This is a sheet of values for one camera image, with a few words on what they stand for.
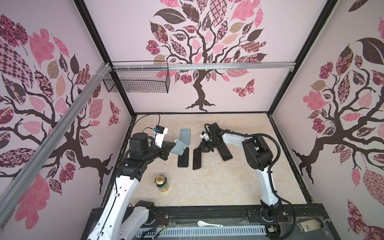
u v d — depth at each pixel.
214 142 0.87
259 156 0.58
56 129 0.55
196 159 0.93
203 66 0.92
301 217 0.73
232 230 1.55
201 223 0.71
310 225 0.69
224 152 0.98
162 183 0.74
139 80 1.22
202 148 0.89
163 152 0.62
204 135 0.96
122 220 0.43
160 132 0.60
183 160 0.93
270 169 0.59
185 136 1.07
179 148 0.74
